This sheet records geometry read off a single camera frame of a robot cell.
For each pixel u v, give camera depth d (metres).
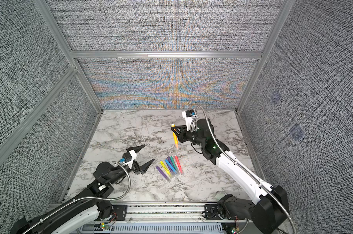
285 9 0.70
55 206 0.48
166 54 0.90
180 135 0.65
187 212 0.75
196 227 0.70
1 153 0.53
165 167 0.88
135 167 0.62
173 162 0.90
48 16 0.72
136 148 0.67
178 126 0.66
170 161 0.90
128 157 0.56
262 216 0.46
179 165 0.90
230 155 0.51
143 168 0.63
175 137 0.70
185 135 0.63
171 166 0.87
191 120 0.63
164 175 0.86
